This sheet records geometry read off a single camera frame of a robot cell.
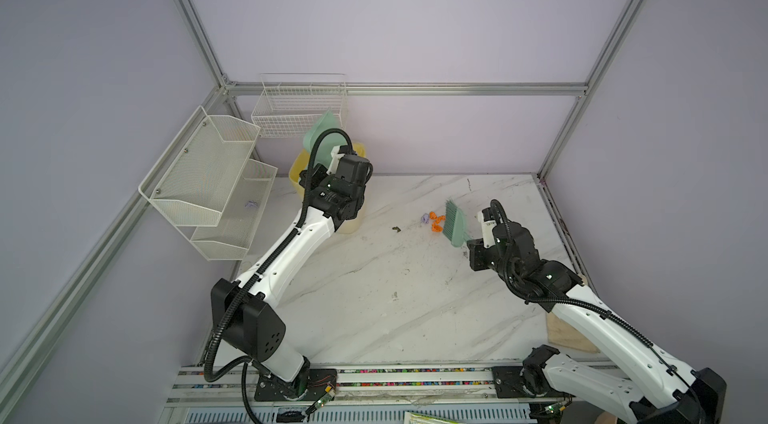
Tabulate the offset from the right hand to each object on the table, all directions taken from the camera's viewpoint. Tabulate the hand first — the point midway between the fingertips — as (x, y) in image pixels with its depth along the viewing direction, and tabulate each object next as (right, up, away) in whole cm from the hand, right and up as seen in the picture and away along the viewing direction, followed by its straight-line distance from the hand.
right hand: (468, 241), depth 77 cm
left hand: (-43, +17, -4) cm, 46 cm away
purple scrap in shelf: (-65, +10, +16) cm, 67 cm away
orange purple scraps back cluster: (-5, +5, +31) cm, 32 cm away
